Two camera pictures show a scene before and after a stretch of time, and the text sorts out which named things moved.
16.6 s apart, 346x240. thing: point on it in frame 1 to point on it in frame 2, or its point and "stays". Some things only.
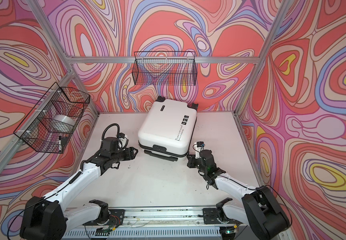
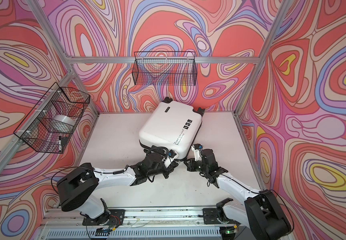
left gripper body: [117, 157] to [160, 169]
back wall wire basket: [165, 68] stays
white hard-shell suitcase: [166, 130] stays
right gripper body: [196, 163] stays
